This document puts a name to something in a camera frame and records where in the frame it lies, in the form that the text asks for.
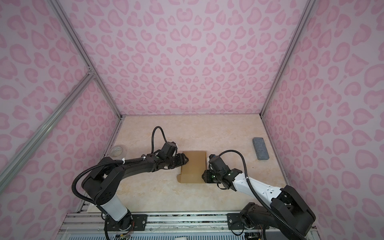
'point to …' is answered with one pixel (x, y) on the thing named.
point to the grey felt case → (260, 149)
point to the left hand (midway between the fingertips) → (187, 159)
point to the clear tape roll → (118, 152)
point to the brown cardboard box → (191, 172)
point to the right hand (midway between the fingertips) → (203, 176)
